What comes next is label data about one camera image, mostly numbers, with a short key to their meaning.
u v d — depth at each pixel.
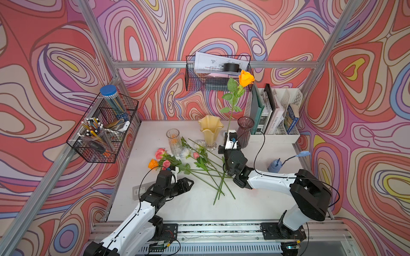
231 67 0.82
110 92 0.69
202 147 1.01
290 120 1.01
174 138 0.88
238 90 0.64
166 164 0.91
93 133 0.58
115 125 0.74
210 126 0.96
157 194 0.63
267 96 0.96
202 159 0.98
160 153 0.96
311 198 0.44
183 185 0.75
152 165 0.92
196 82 1.01
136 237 0.55
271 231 0.73
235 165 0.61
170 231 0.73
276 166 0.86
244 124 0.96
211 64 0.86
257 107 0.85
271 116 0.89
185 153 0.97
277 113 0.88
